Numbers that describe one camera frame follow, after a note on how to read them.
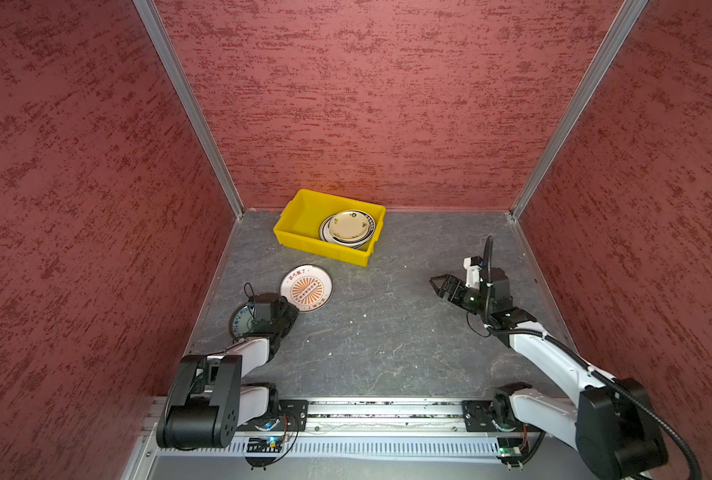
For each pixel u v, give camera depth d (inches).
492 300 25.7
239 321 35.1
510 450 27.8
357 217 44.5
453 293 29.6
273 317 29.1
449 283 29.9
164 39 29.7
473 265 31.0
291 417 28.6
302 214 46.0
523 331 22.6
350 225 43.7
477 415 29.3
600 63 31.3
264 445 28.1
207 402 16.6
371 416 29.8
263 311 28.2
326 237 42.0
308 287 38.4
